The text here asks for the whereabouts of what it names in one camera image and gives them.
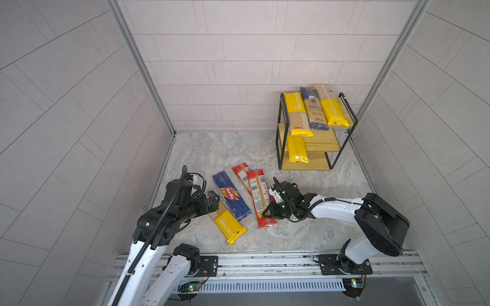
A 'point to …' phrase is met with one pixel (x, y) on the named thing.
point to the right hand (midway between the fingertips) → (264, 215)
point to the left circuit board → (190, 286)
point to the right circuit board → (354, 287)
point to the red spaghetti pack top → (260, 196)
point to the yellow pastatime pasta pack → (225, 222)
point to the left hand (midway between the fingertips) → (214, 198)
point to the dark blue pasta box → (238, 205)
